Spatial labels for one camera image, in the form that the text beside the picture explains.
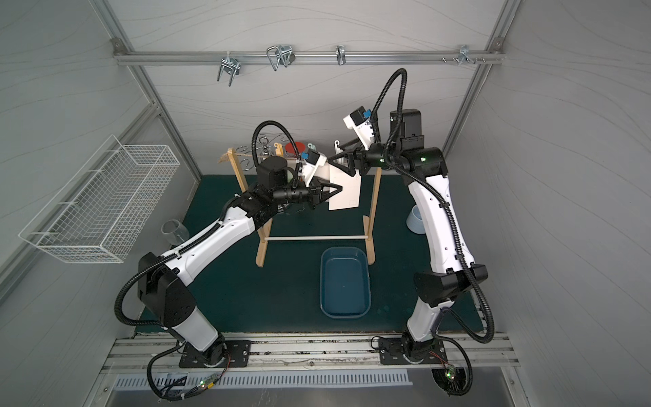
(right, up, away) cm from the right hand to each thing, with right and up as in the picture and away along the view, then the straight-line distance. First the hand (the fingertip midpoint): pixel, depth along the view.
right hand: (335, 153), depth 65 cm
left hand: (+1, -9, +3) cm, 10 cm away
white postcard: (+4, -11, +7) cm, 14 cm away
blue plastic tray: (+4, -43, +22) cm, 48 cm away
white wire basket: (-65, -17, +2) cm, 67 cm away
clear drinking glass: (-55, -23, +22) cm, 64 cm away
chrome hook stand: (-27, +6, +26) cm, 37 cm away
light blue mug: (+31, -20, +33) cm, 50 cm away
